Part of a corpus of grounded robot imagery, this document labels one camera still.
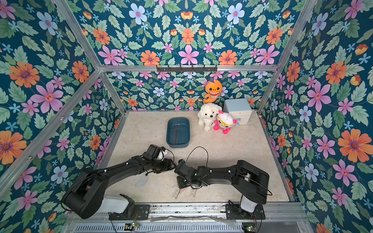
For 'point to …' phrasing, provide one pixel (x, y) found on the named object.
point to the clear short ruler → (193, 193)
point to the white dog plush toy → (208, 114)
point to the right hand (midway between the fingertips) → (179, 182)
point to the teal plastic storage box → (183, 138)
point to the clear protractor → (141, 181)
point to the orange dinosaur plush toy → (213, 89)
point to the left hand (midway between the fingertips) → (174, 166)
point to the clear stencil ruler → (176, 191)
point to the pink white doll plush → (224, 121)
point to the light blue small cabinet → (239, 108)
